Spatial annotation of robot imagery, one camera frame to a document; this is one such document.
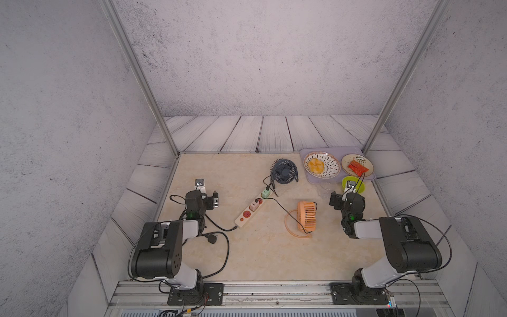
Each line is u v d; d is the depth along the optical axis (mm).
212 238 867
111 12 702
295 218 809
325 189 1021
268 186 926
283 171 1016
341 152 1180
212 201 867
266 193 939
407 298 733
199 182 813
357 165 1113
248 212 934
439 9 702
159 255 448
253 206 902
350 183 812
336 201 870
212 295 729
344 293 728
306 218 844
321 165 1109
